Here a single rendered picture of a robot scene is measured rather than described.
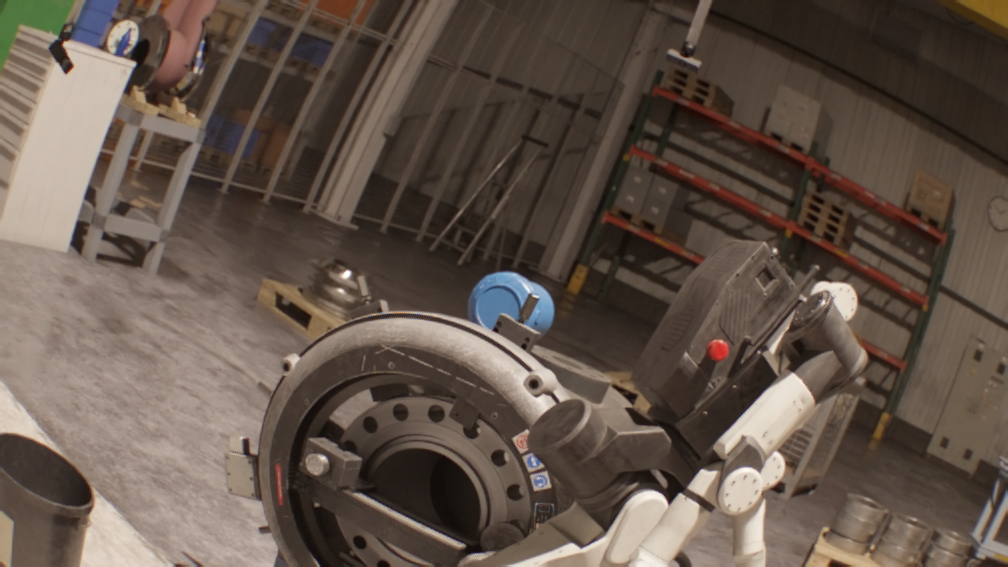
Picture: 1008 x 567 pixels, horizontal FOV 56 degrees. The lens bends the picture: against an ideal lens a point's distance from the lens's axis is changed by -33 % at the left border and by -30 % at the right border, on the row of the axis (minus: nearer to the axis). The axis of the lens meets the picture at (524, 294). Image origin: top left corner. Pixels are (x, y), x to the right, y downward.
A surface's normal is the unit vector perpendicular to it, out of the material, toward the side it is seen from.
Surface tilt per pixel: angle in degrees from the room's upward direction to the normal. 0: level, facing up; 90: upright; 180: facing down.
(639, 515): 90
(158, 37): 90
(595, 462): 110
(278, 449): 90
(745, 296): 83
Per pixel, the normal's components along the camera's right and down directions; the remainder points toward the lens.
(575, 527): 0.36, 0.23
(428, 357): -0.33, -0.06
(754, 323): 0.21, 0.05
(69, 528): 0.79, 0.43
